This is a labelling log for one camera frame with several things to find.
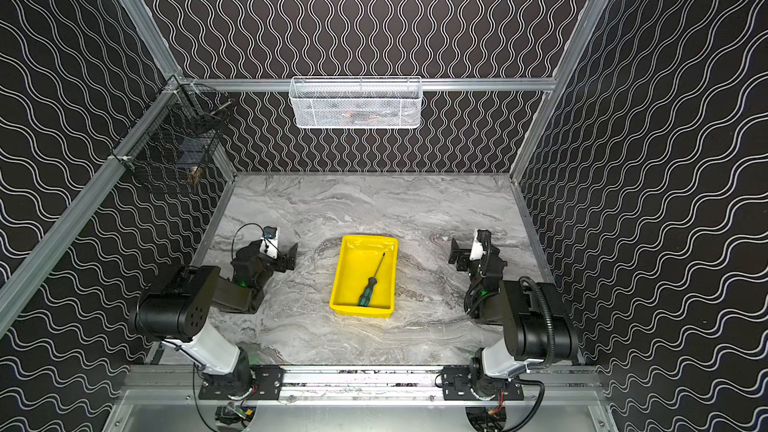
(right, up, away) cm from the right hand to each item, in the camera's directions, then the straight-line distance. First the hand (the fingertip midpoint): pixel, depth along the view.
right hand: (474, 240), depth 91 cm
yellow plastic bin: (-33, -11, 0) cm, 35 cm away
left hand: (-57, -1, +4) cm, 57 cm away
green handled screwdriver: (-33, -16, -5) cm, 37 cm away
